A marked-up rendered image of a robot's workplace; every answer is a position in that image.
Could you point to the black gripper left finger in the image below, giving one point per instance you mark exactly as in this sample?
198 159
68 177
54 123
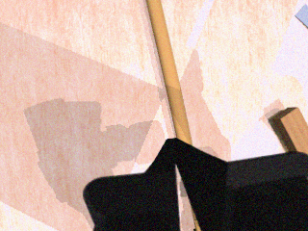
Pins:
154 190

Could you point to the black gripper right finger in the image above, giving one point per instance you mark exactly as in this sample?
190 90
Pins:
211 183

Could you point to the blue-handled scraper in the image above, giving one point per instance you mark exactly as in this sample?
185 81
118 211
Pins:
302 15

